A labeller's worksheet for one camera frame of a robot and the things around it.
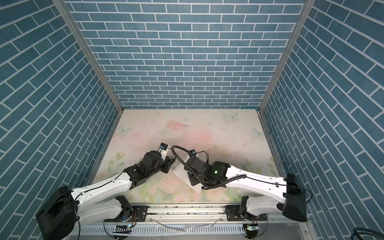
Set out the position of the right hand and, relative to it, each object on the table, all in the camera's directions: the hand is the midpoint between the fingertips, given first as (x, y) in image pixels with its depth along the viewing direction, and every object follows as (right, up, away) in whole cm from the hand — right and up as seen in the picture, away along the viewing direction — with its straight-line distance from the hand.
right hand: (188, 173), depth 74 cm
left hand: (-10, +5, +10) cm, 15 cm away
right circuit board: (+32, -28, -1) cm, 42 cm away
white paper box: (-4, -4, +10) cm, 11 cm away
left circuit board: (-32, -27, -2) cm, 42 cm away
